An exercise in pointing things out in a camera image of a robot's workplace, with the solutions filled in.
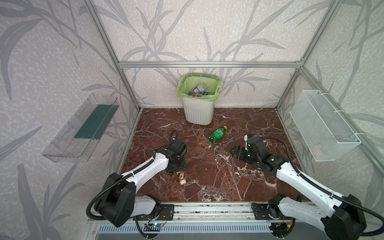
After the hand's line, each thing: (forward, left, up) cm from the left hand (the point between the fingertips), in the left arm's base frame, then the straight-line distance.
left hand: (183, 163), depth 85 cm
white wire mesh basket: (+3, -64, +30) cm, 71 cm away
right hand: (+5, -28, +9) cm, 30 cm away
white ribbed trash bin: (+30, -8, +11) cm, 33 cm away
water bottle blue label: (+45, -9, +18) cm, 49 cm away
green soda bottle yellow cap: (+20, -20, -4) cm, 29 cm away
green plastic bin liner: (+49, 0, +21) cm, 54 cm away
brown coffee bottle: (-7, 0, +1) cm, 7 cm away
